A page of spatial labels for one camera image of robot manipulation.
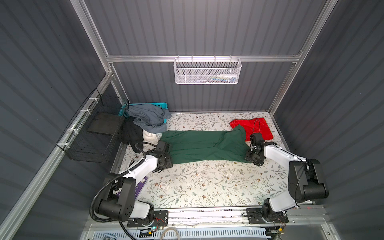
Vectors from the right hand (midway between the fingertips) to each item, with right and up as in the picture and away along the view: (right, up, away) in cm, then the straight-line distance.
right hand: (251, 159), depth 93 cm
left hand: (-53, -2, -3) cm, 53 cm away
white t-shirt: (-65, +12, +12) cm, 68 cm away
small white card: (-53, -13, -10) cm, 55 cm away
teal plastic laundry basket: (-84, +31, +9) cm, 90 cm away
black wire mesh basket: (-86, +17, -17) cm, 90 cm away
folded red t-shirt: (+9, +21, +19) cm, 30 cm away
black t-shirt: (-76, +16, +1) cm, 77 cm away
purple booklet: (-66, -13, -10) cm, 68 cm away
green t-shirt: (-12, +8, +7) cm, 16 cm away
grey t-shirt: (-69, +27, +16) cm, 76 cm away
